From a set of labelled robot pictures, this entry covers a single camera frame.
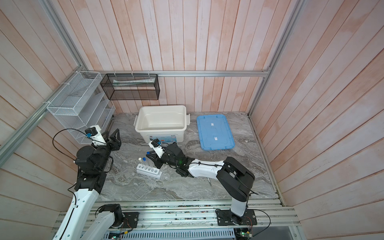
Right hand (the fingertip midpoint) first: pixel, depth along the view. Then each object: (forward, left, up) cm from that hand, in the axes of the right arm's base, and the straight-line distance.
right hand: (148, 154), depth 78 cm
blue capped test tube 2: (-2, +3, -6) cm, 7 cm away
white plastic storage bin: (+37, -3, -16) cm, 41 cm away
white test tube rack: (-4, +2, -13) cm, 14 cm away
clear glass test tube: (-2, +4, -2) cm, 5 cm away
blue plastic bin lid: (+31, -40, -19) cm, 54 cm away
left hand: (+4, +14, +13) cm, 20 cm away
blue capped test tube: (-2, 0, -4) cm, 4 cm away
